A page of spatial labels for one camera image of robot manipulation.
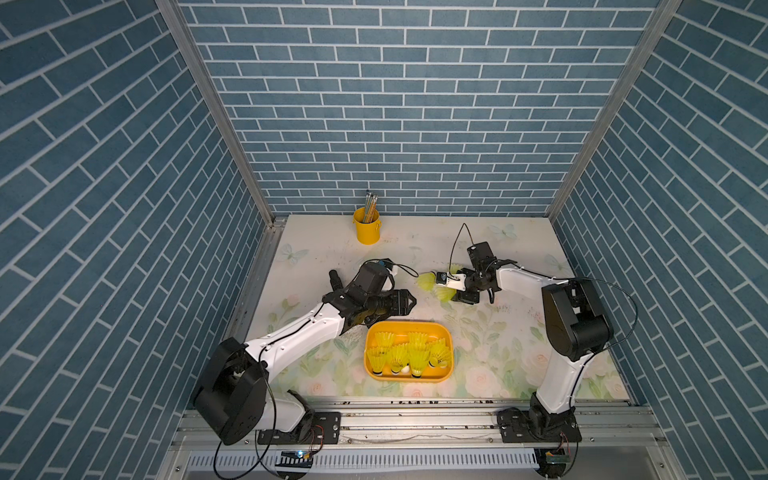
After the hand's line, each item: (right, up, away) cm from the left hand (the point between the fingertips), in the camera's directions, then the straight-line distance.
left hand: (415, 304), depth 81 cm
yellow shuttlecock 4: (-11, -14, 0) cm, 18 cm away
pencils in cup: (-15, +30, +25) cm, 42 cm away
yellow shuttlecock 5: (-9, -11, +3) cm, 14 cm away
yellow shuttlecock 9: (+7, -13, +1) cm, 15 cm away
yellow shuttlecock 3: (+14, +9, +15) cm, 22 cm away
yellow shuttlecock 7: (+1, -10, +3) cm, 11 cm away
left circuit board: (-29, -36, -9) cm, 47 cm away
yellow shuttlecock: (+5, +4, +21) cm, 22 cm away
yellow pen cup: (-16, +21, +29) cm, 39 cm away
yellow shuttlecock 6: (-4, -14, 0) cm, 15 cm away
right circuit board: (+33, -35, -10) cm, 50 cm away
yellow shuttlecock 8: (0, -14, -2) cm, 15 cm away
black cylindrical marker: (-26, +4, +17) cm, 31 cm away
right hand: (+16, +2, +19) cm, 24 cm away
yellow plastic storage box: (+7, -9, +7) cm, 13 cm away
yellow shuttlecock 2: (+11, 0, +17) cm, 20 cm away
